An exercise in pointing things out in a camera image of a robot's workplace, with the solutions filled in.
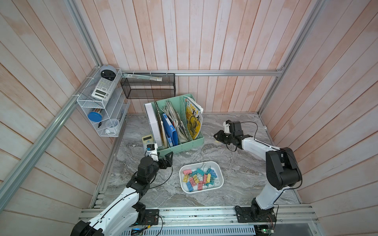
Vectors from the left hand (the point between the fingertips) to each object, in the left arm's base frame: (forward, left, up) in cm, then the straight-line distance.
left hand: (166, 154), depth 83 cm
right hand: (+17, -30, -4) cm, 35 cm away
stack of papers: (+14, -9, +1) cm, 17 cm away
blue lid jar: (+12, +37, +18) cm, 43 cm away
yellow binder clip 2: (-11, -24, -8) cm, 28 cm away
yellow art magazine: (+25, -17, +7) cm, 31 cm away
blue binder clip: (-15, -14, -11) cm, 23 cm away
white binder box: (+13, +7, +13) cm, 20 cm away
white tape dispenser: (+14, +33, +9) cm, 37 cm away
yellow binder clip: (-10, -11, -12) cm, 19 cm away
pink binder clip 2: (-11, -23, -9) cm, 27 cm away
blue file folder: (+9, -3, +6) cm, 11 cm away
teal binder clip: (-6, -20, -11) cm, 24 cm away
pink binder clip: (-14, -19, -11) cm, 26 cm away
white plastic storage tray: (-9, -20, -12) cm, 25 cm away
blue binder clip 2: (-7, -28, -12) cm, 31 cm away
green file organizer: (+34, -6, +8) cm, 35 cm away
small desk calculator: (+18, +17, -12) cm, 27 cm away
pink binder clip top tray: (-6, -12, -10) cm, 17 cm away
